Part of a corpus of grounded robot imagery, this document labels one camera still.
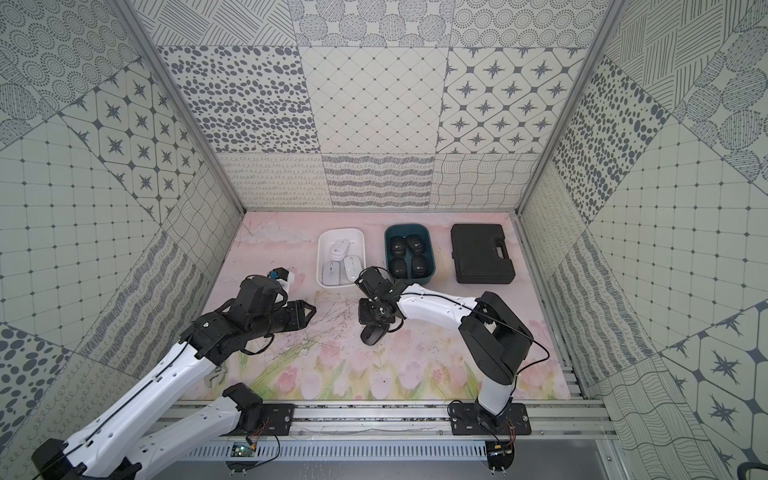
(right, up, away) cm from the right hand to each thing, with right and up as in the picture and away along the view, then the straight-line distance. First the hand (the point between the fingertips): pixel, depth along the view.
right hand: (367, 319), depth 87 cm
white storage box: (-17, +23, +18) cm, 34 cm away
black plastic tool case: (+37, +19, +14) cm, 44 cm away
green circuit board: (-30, -28, -15) cm, 43 cm away
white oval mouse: (-12, +20, +19) cm, 30 cm away
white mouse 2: (-7, +14, +14) cm, 21 cm away
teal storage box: (+14, +19, +21) cm, 31 cm away
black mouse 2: (+9, +21, +21) cm, 31 cm away
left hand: (-11, +6, -14) cm, 19 cm away
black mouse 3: (+16, +22, +20) cm, 34 cm away
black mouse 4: (+9, +14, +13) cm, 21 cm away
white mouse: (-14, +12, +13) cm, 23 cm away
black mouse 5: (+16, +14, +14) cm, 26 cm away
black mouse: (+1, -4, 0) cm, 5 cm away
